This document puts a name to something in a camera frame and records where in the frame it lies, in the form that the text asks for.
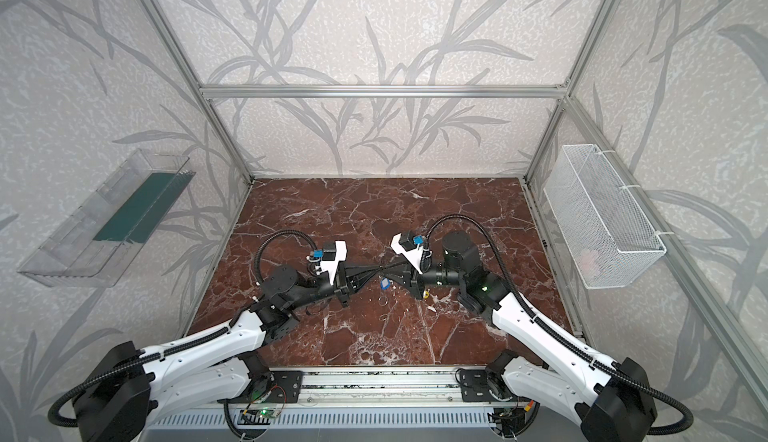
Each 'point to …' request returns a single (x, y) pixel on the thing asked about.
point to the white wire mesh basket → (609, 238)
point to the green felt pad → (138, 218)
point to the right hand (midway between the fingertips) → (385, 261)
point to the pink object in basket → (587, 261)
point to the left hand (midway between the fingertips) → (381, 266)
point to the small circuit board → (267, 413)
